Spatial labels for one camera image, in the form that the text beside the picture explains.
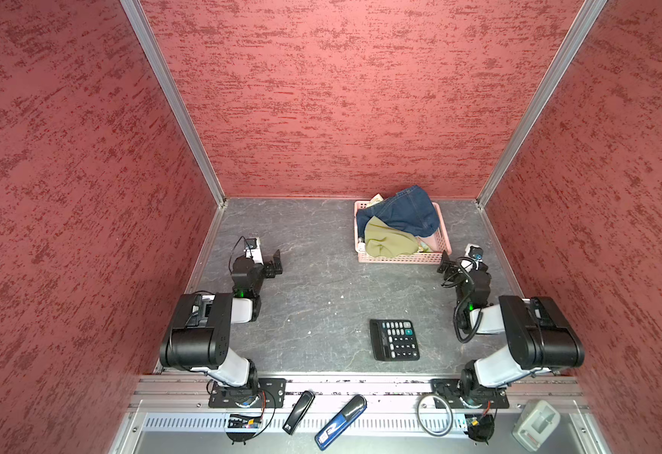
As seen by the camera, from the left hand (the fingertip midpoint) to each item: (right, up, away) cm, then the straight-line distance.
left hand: (266, 255), depth 94 cm
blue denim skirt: (+52, +17, +12) cm, 56 cm away
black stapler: (+15, -37, -26) cm, 48 cm away
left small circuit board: (-1, -42, -22) cm, 47 cm away
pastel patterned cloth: (+56, +2, +8) cm, 57 cm away
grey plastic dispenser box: (+74, -39, -26) cm, 87 cm away
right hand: (+64, 0, -2) cm, 64 cm away
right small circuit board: (+62, -42, -24) cm, 78 cm away
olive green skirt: (+40, +5, 0) cm, 40 cm away
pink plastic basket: (+54, -1, +3) cm, 54 cm away
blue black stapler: (+26, -37, -27) cm, 53 cm away
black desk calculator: (+42, -24, -13) cm, 50 cm away
